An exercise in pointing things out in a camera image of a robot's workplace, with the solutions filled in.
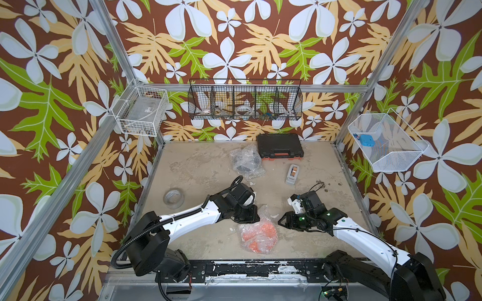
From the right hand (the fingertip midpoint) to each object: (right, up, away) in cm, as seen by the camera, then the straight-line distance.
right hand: (279, 222), depth 81 cm
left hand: (-8, +3, -2) cm, 9 cm away
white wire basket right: (+48, +33, -4) cm, 59 cm away
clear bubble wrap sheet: (-14, +30, +21) cm, 39 cm away
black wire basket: (-15, +60, +17) cm, 64 cm away
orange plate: (-8, -6, 0) cm, 11 cm away
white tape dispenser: (+12, +19, +20) cm, 30 cm away
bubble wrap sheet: (-7, +3, +5) cm, 9 cm away
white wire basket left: (-64, +51, +5) cm, 82 cm away
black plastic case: (+7, +36, +34) cm, 50 cm away
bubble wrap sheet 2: (-12, +21, +20) cm, 31 cm away
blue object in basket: (+42, +37, +5) cm, 56 cm away
